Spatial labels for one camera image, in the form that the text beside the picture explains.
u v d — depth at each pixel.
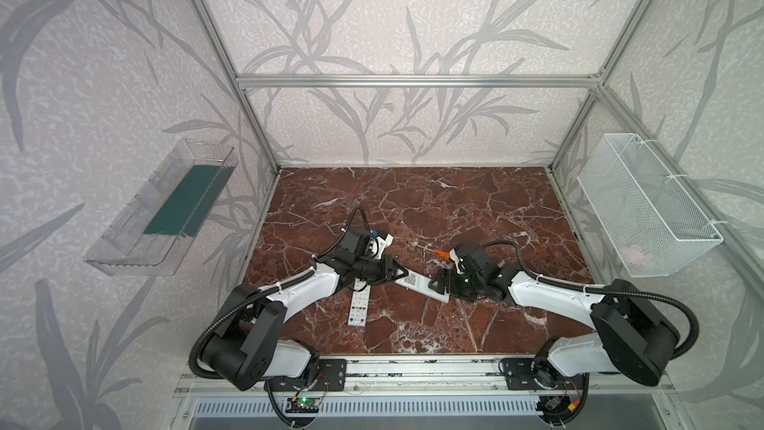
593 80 0.94
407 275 0.82
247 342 0.42
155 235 0.63
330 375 0.74
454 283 0.77
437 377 0.75
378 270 0.76
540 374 0.65
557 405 0.75
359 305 0.84
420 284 0.83
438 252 0.96
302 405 0.72
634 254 0.72
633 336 0.43
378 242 0.80
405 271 0.82
